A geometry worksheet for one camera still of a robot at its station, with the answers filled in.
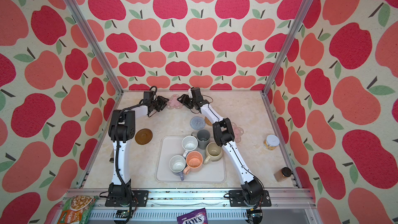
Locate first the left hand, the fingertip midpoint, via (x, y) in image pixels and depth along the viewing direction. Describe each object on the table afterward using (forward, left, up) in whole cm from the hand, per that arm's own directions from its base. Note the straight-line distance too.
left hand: (171, 101), depth 111 cm
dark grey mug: (-31, -23, +2) cm, 38 cm away
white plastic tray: (-34, 0, -3) cm, 34 cm away
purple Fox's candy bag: (-68, -19, -2) cm, 71 cm away
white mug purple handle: (-45, -8, -2) cm, 46 cm away
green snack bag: (-65, +37, -2) cm, 75 cm away
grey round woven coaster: (-18, -19, -2) cm, 26 cm away
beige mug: (-38, -28, -2) cm, 47 cm away
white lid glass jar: (-34, -62, +1) cm, 71 cm away
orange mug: (-44, -17, -1) cm, 47 cm away
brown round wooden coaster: (-27, +15, -3) cm, 31 cm away
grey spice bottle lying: (-40, +29, -1) cm, 50 cm away
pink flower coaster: (+1, -1, -3) cm, 3 cm away
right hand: (+1, -7, +1) cm, 7 cm away
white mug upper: (-33, -14, -1) cm, 36 cm away
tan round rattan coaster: (-16, -26, -3) cm, 31 cm away
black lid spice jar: (-53, -60, +3) cm, 80 cm away
